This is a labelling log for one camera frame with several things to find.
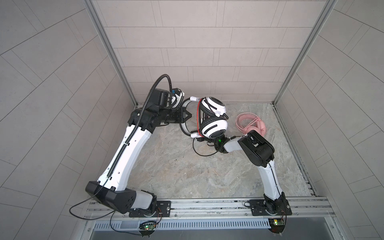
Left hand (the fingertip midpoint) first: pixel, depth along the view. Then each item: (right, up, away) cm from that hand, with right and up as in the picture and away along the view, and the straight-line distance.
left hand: (194, 113), depth 65 cm
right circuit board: (+38, -52, +3) cm, 64 cm away
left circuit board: (-20, -50, -1) cm, 54 cm away
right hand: (-3, -13, +27) cm, 30 cm away
